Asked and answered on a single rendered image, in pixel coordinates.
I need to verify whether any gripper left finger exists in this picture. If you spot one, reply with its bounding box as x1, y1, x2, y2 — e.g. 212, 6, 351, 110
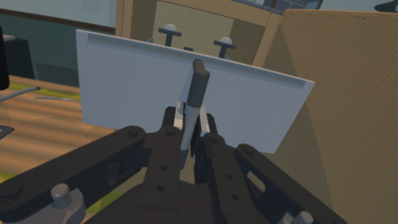
0, 101, 187, 223

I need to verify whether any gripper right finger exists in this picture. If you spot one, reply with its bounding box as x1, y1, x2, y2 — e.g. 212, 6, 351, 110
190, 105, 349, 224

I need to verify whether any thin grey hand tool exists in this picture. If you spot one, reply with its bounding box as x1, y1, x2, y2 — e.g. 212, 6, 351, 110
34, 96, 81, 101

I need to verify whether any light grey tray front panel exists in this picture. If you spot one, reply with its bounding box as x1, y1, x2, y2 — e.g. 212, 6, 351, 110
75, 29, 316, 155

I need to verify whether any dark spigot with silver tip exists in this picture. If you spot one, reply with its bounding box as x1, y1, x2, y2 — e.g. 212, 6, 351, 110
158, 23, 183, 47
213, 36, 237, 59

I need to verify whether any wooden tool cabinet body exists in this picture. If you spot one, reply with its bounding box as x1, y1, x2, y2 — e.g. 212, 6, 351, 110
115, 0, 324, 68

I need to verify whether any dark flat plate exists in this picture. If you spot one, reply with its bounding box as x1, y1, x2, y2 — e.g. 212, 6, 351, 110
0, 124, 15, 140

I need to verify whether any grey metal rod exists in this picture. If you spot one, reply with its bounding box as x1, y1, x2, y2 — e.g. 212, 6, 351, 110
0, 86, 41, 103

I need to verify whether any dark background cupboard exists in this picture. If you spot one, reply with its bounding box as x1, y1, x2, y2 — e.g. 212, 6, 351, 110
2, 34, 36, 80

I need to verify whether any black rounded object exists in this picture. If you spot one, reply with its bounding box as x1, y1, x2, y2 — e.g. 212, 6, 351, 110
0, 25, 10, 92

